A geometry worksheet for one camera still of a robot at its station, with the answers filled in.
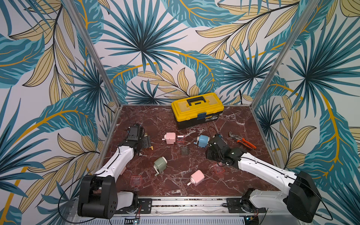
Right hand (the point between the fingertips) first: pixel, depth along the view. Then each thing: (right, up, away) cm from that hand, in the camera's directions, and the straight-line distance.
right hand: (207, 152), depth 84 cm
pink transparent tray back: (-16, +6, +17) cm, 24 cm away
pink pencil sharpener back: (-23, +8, +9) cm, 26 cm away
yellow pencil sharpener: (-35, +1, +10) cm, 37 cm away
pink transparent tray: (+8, -11, +2) cm, 14 cm away
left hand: (-39, +5, +4) cm, 40 cm away
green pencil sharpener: (-27, -6, -4) cm, 28 cm away
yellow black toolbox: (-5, +26, +12) cm, 30 cm away
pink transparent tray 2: (-42, -16, -3) cm, 45 cm away
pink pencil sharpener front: (-7, -13, -6) cm, 16 cm away
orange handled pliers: (+27, +4, +14) cm, 31 cm away
